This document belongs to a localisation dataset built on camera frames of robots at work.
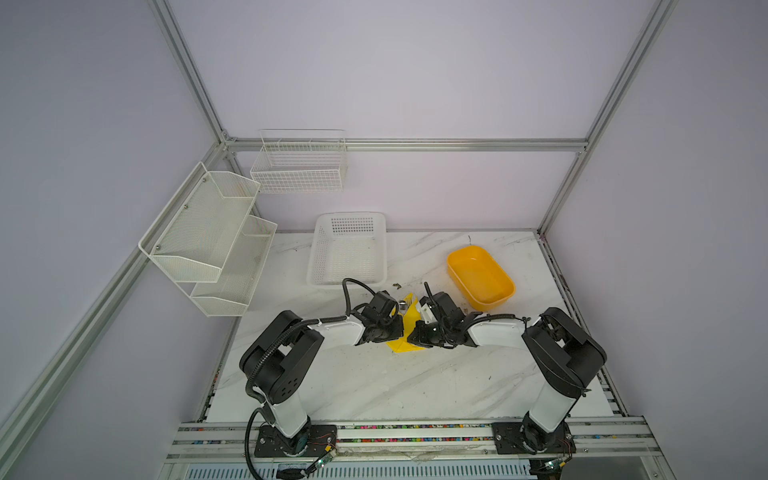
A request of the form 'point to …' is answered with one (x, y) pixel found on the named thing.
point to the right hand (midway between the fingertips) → (405, 339)
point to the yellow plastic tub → (479, 278)
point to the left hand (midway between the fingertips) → (401, 331)
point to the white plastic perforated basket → (348, 245)
